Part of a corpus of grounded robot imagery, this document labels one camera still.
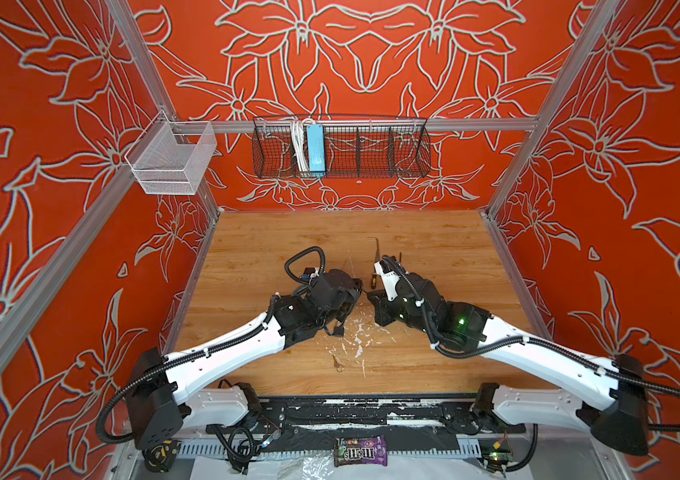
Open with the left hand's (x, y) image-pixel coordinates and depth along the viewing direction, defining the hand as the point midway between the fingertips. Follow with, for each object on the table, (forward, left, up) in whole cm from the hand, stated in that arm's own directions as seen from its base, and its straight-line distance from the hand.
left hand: (369, 283), depth 72 cm
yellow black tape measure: (-36, +46, -20) cm, 62 cm away
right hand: (-2, +1, -2) cm, 3 cm away
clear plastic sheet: (-36, +16, -23) cm, 46 cm away
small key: (-13, +7, -23) cm, 28 cm away
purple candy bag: (-32, +1, -22) cm, 39 cm away
